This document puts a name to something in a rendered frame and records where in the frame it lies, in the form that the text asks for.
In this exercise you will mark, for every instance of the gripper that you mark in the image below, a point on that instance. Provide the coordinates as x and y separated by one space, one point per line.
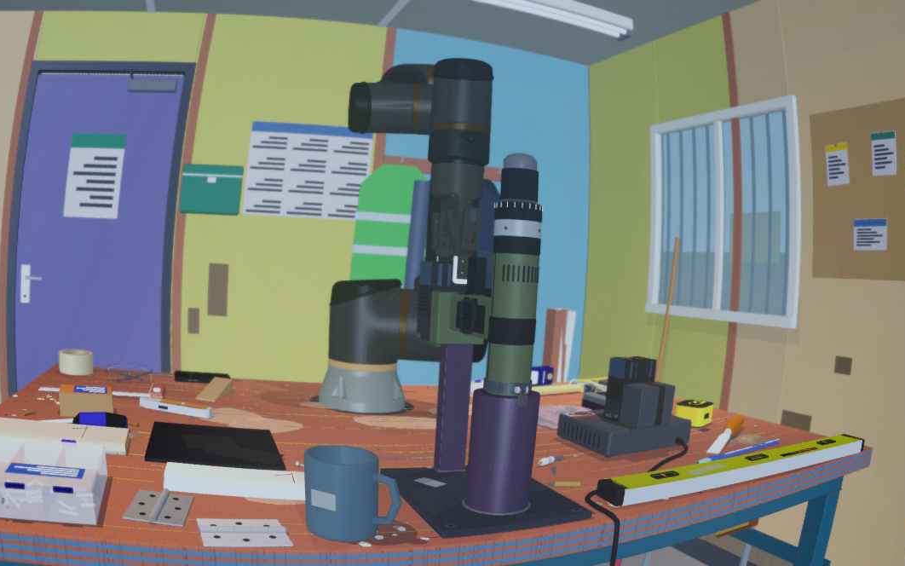
459 177

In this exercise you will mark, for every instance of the white direction switch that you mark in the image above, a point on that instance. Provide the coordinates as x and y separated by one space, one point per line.
461 271

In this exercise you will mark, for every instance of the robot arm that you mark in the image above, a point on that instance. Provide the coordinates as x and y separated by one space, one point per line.
374 322

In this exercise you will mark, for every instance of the black drill trigger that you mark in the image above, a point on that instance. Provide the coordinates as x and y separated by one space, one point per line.
471 316

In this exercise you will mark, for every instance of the dark purple drill stand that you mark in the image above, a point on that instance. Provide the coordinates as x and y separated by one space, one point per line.
500 456

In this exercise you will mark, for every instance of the grey battery charger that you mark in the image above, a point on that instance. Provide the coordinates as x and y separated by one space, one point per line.
617 440

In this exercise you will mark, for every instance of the black mat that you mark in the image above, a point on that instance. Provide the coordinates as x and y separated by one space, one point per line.
213 445

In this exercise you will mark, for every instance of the grey blue pipe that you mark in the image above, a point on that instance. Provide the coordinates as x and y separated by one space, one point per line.
417 236

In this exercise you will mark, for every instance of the green white striped board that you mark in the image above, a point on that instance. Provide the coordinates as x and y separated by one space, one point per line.
382 196

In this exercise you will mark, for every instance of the brown plank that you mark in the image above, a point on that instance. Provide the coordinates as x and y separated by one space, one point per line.
556 346

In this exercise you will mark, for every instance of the white poster blue header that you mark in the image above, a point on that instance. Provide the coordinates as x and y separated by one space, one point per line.
307 173

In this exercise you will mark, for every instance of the small blue box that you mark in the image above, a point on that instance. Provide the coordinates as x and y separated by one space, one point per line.
541 375

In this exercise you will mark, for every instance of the cream flat bar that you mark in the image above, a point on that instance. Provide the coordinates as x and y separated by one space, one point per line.
562 388

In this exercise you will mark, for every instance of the grey flat box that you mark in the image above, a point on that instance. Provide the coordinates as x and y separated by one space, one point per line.
594 393

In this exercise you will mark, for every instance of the pink notepad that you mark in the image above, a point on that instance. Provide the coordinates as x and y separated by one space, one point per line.
558 418

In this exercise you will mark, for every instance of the wooden stick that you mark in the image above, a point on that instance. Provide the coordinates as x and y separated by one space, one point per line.
666 314

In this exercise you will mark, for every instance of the white small screw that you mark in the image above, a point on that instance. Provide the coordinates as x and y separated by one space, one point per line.
550 460

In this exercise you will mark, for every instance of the ceiling light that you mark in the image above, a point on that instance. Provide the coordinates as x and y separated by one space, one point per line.
578 17

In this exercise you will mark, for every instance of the white framed window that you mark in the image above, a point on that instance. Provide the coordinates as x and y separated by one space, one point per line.
723 212

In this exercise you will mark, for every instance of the yellow pencil stub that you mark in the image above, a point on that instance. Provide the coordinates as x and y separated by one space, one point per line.
566 482

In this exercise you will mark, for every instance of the blue mug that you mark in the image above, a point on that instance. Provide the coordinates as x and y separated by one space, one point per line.
342 495

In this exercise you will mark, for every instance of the tan wooden wedge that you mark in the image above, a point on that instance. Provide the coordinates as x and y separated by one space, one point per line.
215 390

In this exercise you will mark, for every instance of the black flat bar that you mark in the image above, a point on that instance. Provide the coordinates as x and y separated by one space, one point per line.
201 376

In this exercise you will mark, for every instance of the yellow tape measure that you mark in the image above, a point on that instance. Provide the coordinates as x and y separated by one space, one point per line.
694 412

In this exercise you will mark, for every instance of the white orange utility knife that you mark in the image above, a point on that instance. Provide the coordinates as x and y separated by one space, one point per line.
174 407

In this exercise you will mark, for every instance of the white orange marker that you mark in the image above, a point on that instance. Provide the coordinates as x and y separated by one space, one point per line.
723 434

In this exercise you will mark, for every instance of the white long block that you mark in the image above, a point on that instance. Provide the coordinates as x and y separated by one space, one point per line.
225 481

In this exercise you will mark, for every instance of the blue pen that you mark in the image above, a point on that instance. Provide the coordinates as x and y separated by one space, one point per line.
739 451

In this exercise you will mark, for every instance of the white ruler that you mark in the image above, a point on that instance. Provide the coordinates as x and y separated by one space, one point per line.
134 392

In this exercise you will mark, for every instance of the yellow spirit level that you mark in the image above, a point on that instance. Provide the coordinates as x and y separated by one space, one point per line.
735 467

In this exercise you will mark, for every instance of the silver wide hinge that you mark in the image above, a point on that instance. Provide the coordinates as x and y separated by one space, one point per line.
244 533

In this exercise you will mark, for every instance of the white notice green header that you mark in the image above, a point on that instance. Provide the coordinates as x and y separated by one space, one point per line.
94 177

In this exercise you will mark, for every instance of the purple door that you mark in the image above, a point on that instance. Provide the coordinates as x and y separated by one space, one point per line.
91 314

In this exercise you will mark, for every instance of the masking tape roll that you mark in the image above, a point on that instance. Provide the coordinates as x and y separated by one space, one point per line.
75 363

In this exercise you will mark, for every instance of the silver small hinge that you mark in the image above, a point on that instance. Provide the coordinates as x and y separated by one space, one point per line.
158 508

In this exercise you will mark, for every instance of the small cardboard box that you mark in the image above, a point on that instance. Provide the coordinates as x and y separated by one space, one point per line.
85 401

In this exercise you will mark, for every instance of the cork notice board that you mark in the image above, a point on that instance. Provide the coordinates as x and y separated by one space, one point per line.
884 196

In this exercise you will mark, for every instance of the blue framed workbench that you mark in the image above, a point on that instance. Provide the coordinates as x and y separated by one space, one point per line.
822 519

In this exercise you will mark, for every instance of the cream long box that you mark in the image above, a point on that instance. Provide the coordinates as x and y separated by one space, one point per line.
28 430

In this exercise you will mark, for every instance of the white parts organizer box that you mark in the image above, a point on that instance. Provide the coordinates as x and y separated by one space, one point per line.
28 483

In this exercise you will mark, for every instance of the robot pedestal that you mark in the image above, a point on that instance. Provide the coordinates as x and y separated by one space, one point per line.
362 389

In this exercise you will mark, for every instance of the brown wall plate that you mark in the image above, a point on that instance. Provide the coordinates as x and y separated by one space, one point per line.
796 420
218 289
193 321
843 365

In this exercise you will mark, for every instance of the green wall cabinet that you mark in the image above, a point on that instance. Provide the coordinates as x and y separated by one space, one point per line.
210 190

